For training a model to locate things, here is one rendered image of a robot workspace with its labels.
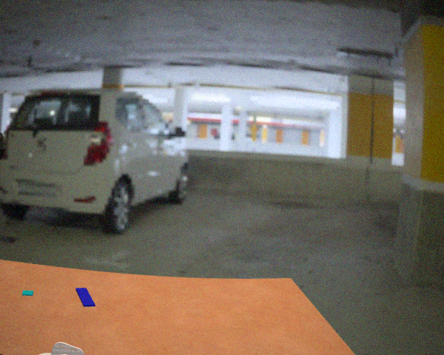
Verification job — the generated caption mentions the blue flat rectangular plate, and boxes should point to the blue flat rectangular plate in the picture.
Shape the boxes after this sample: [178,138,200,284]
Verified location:
[76,288,95,307]

